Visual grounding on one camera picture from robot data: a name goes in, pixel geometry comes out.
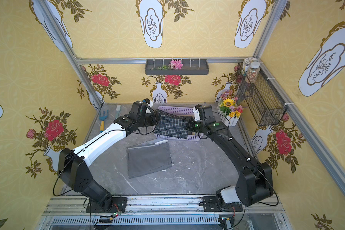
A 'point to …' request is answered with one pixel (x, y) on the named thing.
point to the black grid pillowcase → (171, 125)
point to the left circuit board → (105, 221)
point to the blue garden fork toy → (102, 118)
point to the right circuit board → (222, 220)
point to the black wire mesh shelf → (265, 104)
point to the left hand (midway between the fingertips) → (155, 116)
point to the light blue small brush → (118, 109)
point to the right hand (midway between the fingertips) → (190, 122)
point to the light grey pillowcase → (148, 156)
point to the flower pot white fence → (229, 111)
